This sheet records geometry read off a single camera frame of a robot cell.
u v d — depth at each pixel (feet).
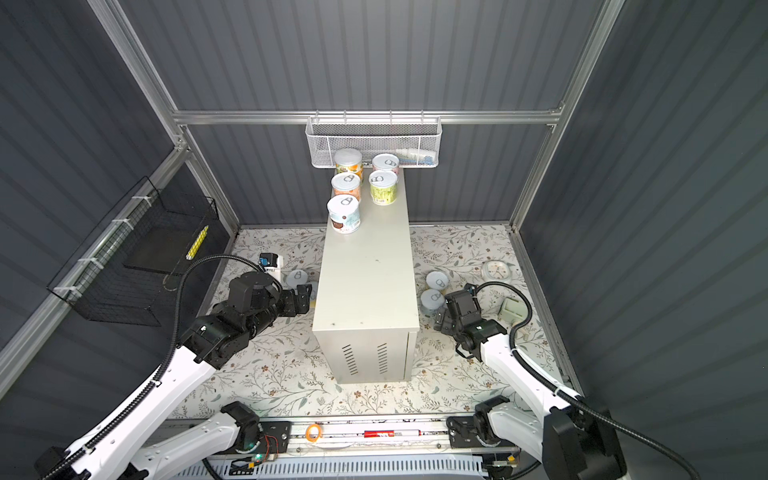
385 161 2.65
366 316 1.89
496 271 3.36
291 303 2.11
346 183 2.47
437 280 3.17
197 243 2.59
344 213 2.26
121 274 2.32
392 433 2.42
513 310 2.99
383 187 2.47
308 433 2.43
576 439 1.30
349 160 2.58
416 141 2.71
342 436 2.47
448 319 2.59
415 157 2.98
